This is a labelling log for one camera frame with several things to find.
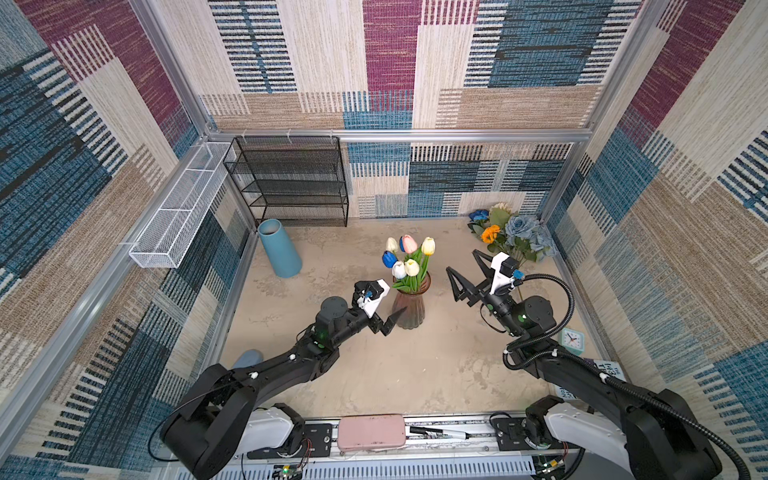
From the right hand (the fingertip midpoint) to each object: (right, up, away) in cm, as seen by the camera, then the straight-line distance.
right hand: (459, 262), depth 73 cm
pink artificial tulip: (-12, +4, +2) cm, 13 cm away
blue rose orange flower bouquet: (+22, +10, +32) cm, 40 cm away
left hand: (-16, -7, +6) cm, 19 cm away
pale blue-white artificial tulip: (-15, -2, -2) cm, 15 cm away
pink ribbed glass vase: (-9, -13, +19) cm, 24 cm away
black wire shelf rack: (-52, +28, +38) cm, 70 cm away
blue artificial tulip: (-17, +1, -1) cm, 17 cm away
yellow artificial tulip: (-7, +4, 0) cm, 8 cm away
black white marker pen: (-4, -42, +1) cm, 42 cm away
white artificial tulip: (-16, +4, +8) cm, 18 cm away
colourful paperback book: (+43, -29, +10) cm, 53 cm away
